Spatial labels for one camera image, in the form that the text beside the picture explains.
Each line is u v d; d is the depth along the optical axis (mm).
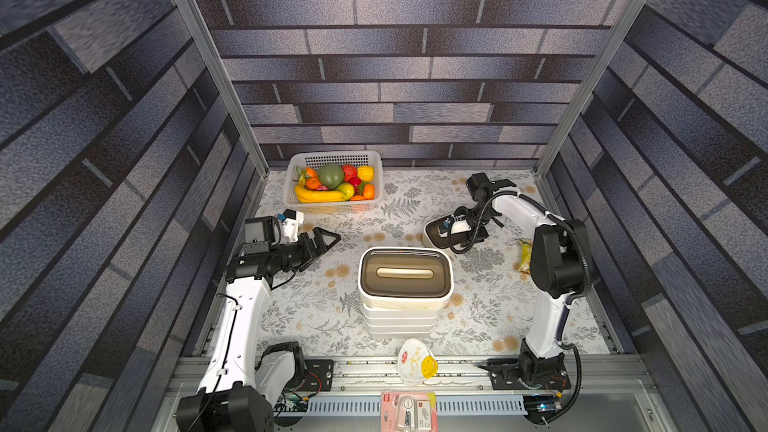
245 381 394
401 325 709
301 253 665
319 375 740
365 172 1103
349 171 1099
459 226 831
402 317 657
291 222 710
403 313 629
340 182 1065
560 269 526
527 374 665
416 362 683
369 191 1065
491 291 880
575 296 527
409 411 670
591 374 763
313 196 984
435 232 937
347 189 1031
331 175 1052
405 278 601
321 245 667
